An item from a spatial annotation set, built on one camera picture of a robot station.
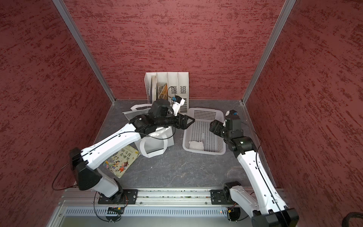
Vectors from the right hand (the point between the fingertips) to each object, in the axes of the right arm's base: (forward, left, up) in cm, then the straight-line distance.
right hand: (214, 128), depth 76 cm
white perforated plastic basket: (+6, +8, -22) cm, 24 cm away
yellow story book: (+31, +32, +1) cm, 44 cm away
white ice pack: (-1, +9, -18) cm, 21 cm away
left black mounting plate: (-30, +48, -13) cm, 58 cm away
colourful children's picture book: (-11, +57, -20) cm, 61 cm away
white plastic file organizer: (+48, +22, -8) cm, 53 cm away
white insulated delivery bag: (-5, +33, -8) cm, 35 cm away
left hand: (0, +15, +8) cm, 16 cm away
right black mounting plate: (-30, -3, -21) cm, 37 cm away
